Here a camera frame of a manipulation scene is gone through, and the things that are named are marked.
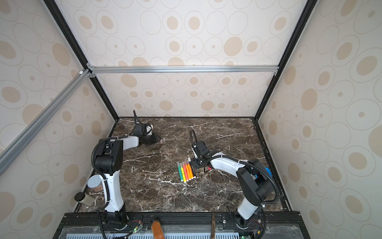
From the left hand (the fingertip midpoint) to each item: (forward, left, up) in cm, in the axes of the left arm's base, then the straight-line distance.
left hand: (163, 135), depth 104 cm
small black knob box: (-43, +33, +4) cm, 54 cm away
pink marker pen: (-35, -29, +23) cm, 51 cm away
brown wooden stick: (-57, -31, -3) cm, 65 cm away
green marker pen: (-25, -14, -2) cm, 29 cm away
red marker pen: (-25, -17, -2) cm, 30 cm away
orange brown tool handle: (-56, -5, 0) cm, 57 cm away
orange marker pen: (-25, -18, -2) cm, 31 cm away
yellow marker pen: (-26, -15, -2) cm, 30 cm away
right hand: (-19, -26, 0) cm, 33 cm away
